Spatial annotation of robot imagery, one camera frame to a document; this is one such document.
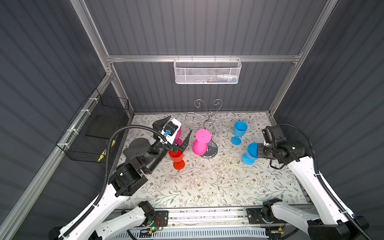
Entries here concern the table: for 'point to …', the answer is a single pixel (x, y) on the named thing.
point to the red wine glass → (177, 158)
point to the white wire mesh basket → (207, 71)
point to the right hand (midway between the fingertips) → (264, 151)
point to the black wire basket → (86, 137)
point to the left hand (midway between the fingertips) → (178, 123)
